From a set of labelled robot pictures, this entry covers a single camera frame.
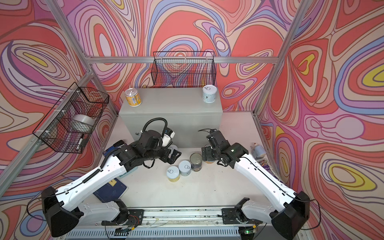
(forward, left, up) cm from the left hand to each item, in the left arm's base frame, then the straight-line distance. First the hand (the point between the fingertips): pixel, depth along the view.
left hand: (176, 149), depth 73 cm
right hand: (0, -18, -5) cm, 19 cm away
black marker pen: (+2, +47, +4) cm, 48 cm away
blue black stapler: (+13, +42, -18) cm, 48 cm away
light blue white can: (-3, -4, -16) cm, 17 cm away
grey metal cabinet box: (+33, -6, -13) cm, 36 cm away
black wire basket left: (+10, +55, +7) cm, 56 cm away
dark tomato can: (0, -10, -11) cm, 15 cm away
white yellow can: (-6, +3, -16) cm, 18 cm away
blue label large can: (-1, -17, -12) cm, 21 cm away
